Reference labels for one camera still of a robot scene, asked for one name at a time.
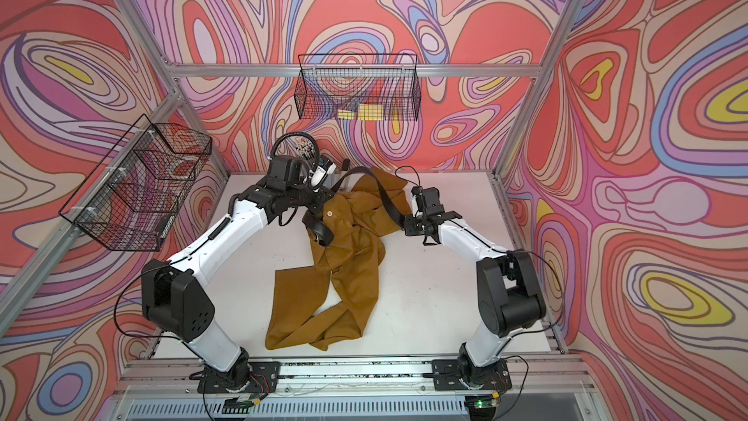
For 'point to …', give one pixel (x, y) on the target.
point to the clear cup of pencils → (306, 148)
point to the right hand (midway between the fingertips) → (413, 228)
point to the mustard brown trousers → (337, 297)
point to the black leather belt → (321, 232)
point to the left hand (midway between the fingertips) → (333, 191)
